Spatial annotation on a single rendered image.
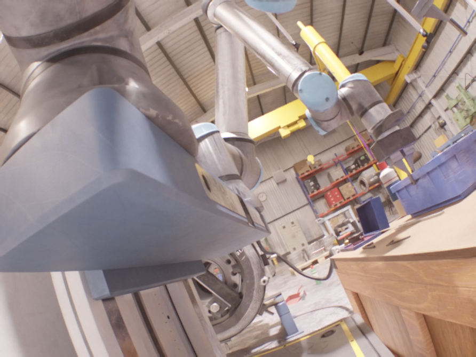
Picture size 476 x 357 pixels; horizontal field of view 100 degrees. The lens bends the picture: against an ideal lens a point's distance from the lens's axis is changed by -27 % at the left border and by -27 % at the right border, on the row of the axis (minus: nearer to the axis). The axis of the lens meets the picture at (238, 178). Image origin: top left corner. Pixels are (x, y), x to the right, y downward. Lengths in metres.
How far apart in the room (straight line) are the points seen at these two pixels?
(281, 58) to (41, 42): 0.59
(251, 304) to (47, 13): 1.49
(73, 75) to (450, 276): 0.47
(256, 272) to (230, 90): 0.98
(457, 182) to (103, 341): 0.72
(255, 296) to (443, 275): 1.22
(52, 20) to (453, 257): 0.49
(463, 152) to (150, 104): 0.68
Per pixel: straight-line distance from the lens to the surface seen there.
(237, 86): 0.92
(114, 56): 0.26
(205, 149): 0.66
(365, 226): 1.07
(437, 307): 0.49
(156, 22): 9.61
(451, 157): 0.70
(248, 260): 1.51
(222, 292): 1.52
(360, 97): 0.79
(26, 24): 0.26
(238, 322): 1.56
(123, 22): 0.29
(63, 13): 0.25
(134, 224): 0.19
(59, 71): 0.24
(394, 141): 0.77
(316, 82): 0.66
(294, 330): 1.93
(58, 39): 0.27
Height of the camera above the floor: 0.57
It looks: 18 degrees up
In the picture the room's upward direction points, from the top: 25 degrees counter-clockwise
